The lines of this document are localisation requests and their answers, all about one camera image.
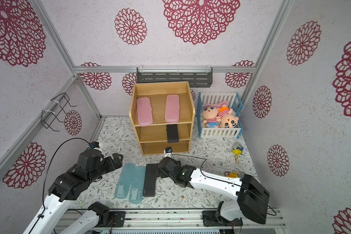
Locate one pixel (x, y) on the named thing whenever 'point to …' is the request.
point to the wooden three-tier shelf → (149, 137)
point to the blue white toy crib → (234, 103)
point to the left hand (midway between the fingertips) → (116, 160)
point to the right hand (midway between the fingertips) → (167, 165)
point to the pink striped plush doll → (209, 112)
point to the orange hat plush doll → (227, 120)
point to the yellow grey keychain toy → (237, 151)
